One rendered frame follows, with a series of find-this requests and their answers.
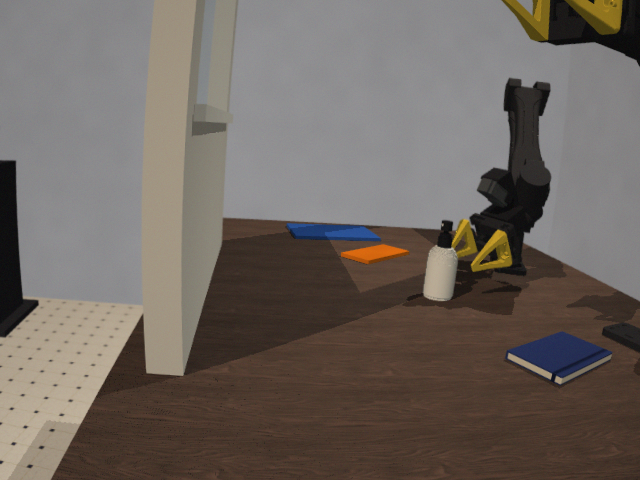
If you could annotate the white spray bottle with black spray head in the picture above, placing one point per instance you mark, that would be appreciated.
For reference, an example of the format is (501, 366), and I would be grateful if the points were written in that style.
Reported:
(441, 267)

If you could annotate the clear glass window pane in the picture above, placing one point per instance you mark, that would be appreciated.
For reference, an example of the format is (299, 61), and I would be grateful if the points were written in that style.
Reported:
(215, 56)

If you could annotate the dark blue notebook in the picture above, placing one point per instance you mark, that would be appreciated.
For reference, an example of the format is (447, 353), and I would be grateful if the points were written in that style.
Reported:
(559, 358)

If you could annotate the orange rectangular block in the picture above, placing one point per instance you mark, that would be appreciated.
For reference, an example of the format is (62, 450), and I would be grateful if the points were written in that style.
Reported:
(374, 254)

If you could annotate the blue flat rectangular pad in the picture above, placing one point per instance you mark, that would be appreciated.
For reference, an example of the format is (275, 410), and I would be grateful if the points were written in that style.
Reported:
(331, 232)

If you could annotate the beige window frame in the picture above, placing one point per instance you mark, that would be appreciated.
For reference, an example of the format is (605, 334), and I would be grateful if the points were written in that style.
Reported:
(182, 193)

